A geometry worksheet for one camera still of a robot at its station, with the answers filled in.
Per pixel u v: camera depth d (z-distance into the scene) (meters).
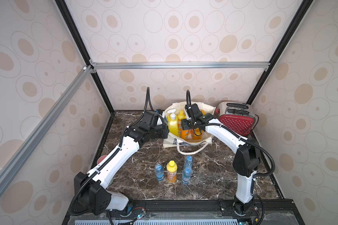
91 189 0.38
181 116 0.88
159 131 0.65
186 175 0.73
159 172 0.74
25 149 0.50
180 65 0.93
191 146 1.00
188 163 0.76
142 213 0.71
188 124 0.80
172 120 0.86
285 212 0.73
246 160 0.49
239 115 0.92
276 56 0.86
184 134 0.95
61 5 0.67
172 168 0.68
